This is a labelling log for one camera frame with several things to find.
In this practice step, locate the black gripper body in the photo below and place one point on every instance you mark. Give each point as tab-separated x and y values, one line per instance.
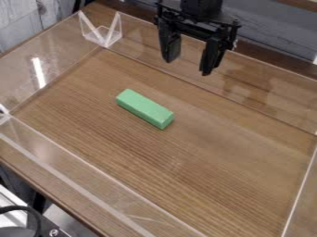
197	18

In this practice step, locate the black metal base plate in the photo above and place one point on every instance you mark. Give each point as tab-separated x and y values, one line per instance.
50	228

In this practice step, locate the clear acrylic corner bracket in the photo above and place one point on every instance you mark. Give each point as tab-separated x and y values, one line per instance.
105	36

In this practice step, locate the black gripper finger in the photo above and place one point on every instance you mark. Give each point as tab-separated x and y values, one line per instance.
213	55
170	43

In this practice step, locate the clear acrylic tray walls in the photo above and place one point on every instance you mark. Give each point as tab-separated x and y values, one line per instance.
229	172

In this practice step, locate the green rectangular block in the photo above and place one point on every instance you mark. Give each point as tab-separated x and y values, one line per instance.
145	108

